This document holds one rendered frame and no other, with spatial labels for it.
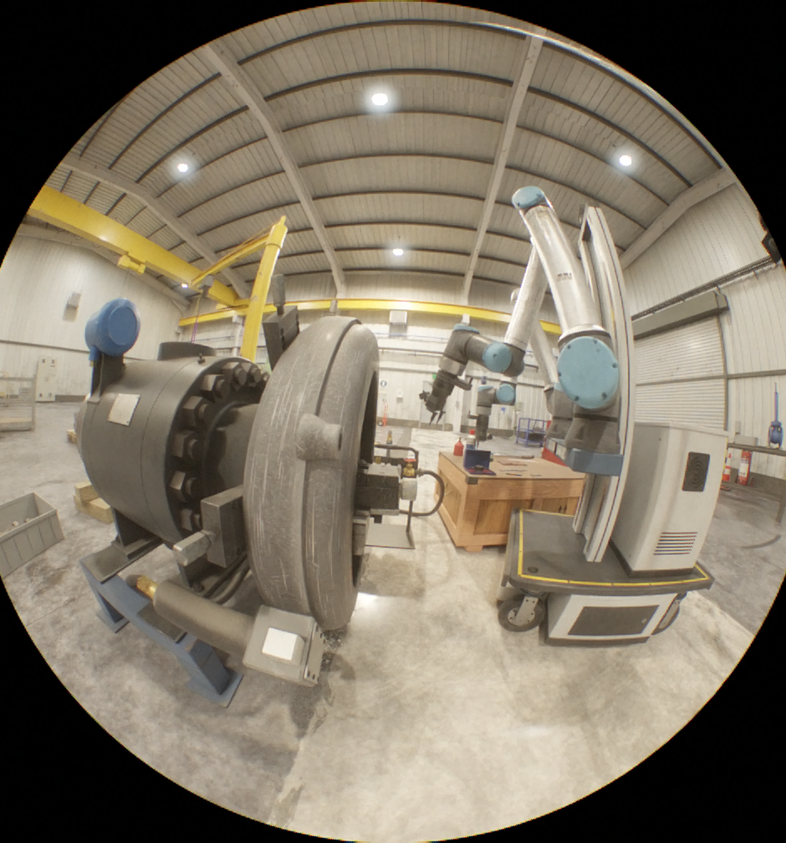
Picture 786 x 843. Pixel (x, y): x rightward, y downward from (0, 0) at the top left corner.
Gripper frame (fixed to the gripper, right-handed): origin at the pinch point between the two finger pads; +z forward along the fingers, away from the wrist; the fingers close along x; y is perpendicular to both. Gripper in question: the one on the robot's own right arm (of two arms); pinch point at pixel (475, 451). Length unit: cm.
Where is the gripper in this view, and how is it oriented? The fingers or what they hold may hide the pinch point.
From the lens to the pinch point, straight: 143.5
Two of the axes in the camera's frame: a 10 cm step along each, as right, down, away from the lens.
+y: 10.0, 0.9, 0.2
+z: -0.9, 9.9, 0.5
